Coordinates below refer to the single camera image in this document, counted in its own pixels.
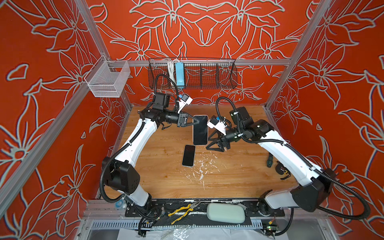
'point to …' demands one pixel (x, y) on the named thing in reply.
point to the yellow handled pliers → (191, 207)
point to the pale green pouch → (231, 213)
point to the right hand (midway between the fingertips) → (206, 142)
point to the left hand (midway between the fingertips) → (197, 121)
